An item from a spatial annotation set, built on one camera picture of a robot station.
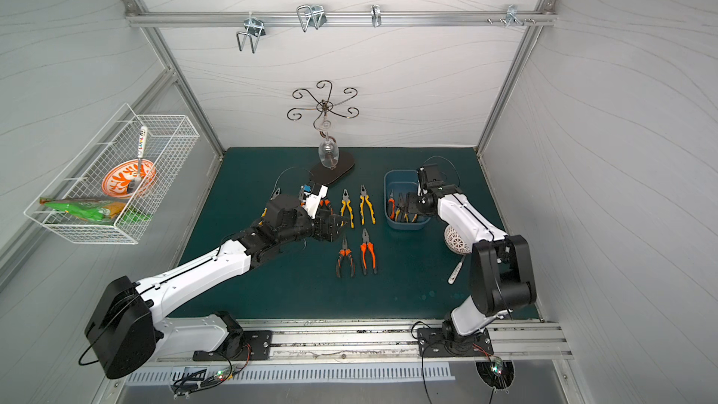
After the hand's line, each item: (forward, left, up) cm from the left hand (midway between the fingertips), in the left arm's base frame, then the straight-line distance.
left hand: (342, 219), depth 76 cm
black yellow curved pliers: (+20, -19, -19) cm, 34 cm away
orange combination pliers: (0, -6, -19) cm, 20 cm away
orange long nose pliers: (+22, +28, -18) cm, 39 cm away
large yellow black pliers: (+21, -6, -19) cm, 29 cm away
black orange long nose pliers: (-1, 0, -19) cm, 19 cm away
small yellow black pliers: (+18, +1, -18) cm, 26 cm away
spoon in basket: (0, +49, +14) cm, 51 cm away
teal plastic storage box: (+28, -18, -20) cm, 39 cm away
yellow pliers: (+12, +30, -18) cm, 37 cm away
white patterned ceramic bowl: (+3, -37, -19) cm, 42 cm away
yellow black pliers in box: (+16, -19, -19) cm, 31 cm away
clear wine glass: (+27, +7, -1) cm, 28 cm away
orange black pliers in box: (+15, -15, -16) cm, 26 cm away
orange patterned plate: (0, +54, +15) cm, 56 cm away
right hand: (+12, -24, -10) cm, 29 cm away
